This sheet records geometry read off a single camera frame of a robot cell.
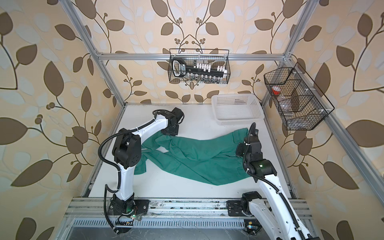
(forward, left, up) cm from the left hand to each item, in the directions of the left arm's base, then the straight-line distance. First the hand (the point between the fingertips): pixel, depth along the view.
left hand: (172, 131), depth 95 cm
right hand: (-14, -41, +9) cm, 45 cm away
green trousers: (-16, -24, -4) cm, 29 cm away
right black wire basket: (0, -68, +26) cm, 73 cm away
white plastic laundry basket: (+27, -46, -6) cm, 53 cm away
